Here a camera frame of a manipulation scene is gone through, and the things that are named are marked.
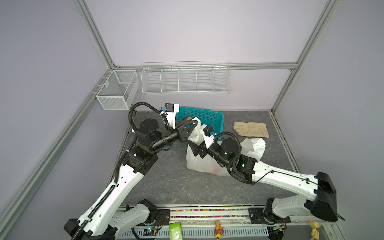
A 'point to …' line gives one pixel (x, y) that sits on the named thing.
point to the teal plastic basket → (213, 119)
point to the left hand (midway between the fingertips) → (197, 125)
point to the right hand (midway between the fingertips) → (194, 136)
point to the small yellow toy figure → (313, 225)
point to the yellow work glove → (251, 129)
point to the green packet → (175, 231)
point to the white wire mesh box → (119, 91)
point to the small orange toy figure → (219, 230)
